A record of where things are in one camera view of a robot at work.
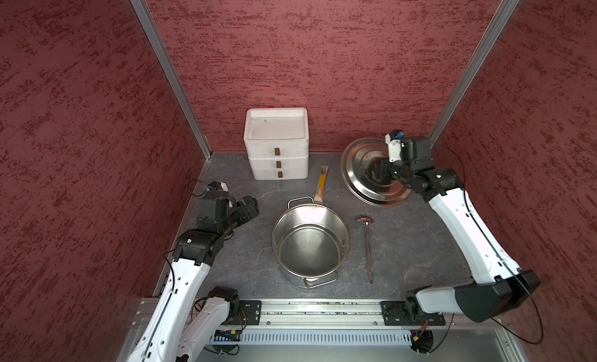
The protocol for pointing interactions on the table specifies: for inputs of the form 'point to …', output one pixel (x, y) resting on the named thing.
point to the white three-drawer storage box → (277, 141)
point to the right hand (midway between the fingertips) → (379, 167)
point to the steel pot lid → (364, 169)
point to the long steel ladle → (366, 220)
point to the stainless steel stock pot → (310, 241)
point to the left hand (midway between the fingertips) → (245, 211)
